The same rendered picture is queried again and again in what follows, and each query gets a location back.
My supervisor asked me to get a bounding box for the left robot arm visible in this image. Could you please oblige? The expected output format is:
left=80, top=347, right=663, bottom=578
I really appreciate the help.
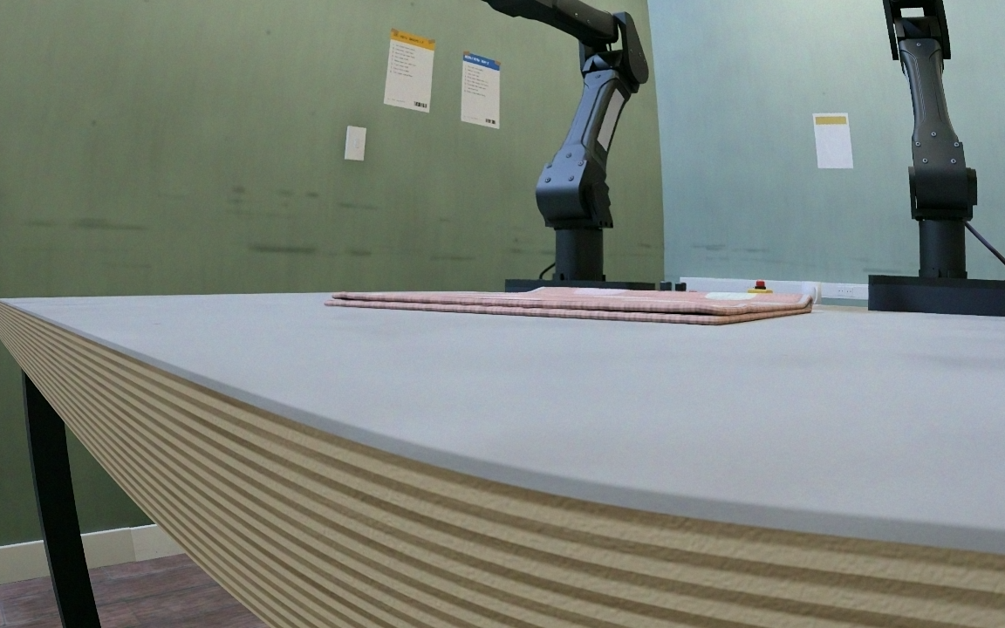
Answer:
left=868, top=0, right=1005, bottom=290

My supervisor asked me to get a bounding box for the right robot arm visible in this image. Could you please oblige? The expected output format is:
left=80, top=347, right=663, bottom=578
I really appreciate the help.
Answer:
left=482, top=0, right=655, bottom=290

